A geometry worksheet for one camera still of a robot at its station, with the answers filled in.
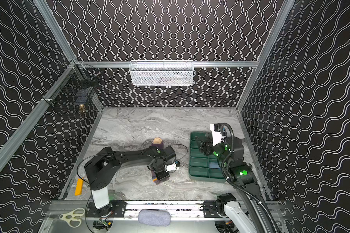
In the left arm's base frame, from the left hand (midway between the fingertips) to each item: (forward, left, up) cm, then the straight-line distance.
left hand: (168, 183), depth 82 cm
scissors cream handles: (-19, +45, +1) cm, 49 cm away
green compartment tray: (+10, -20, 0) cm, 22 cm away
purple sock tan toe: (+28, +9, 0) cm, 29 cm away
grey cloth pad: (-17, +5, +2) cm, 18 cm away
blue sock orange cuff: (+10, -27, +3) cm, 29 cm away
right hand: (+14, -17, +27) cm, 35 cm away
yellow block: (-4, +49, +1) cm, 50 cm away
